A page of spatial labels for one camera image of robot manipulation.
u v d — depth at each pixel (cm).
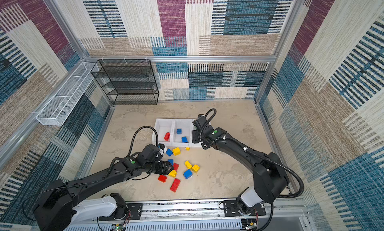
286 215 73
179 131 102
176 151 91
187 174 84
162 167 72
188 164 87
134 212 73
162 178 83
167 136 99
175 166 86
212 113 68
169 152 92
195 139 76
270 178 43
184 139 96
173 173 82
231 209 73
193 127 68
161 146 77
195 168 84
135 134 71
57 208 40
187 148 94
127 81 111
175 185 80
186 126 102
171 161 90
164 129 101
